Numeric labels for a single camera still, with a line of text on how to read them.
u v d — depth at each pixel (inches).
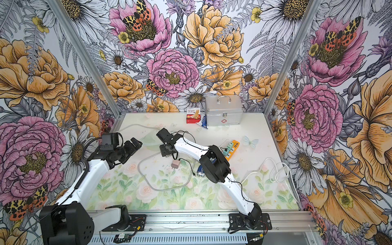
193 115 45.6
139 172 36.0
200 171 35.0
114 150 25.5
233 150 39.0
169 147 28.7
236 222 29.1
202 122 44.0
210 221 30.4
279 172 35.0
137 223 28.9
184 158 37.7
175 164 36.1
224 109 44.9
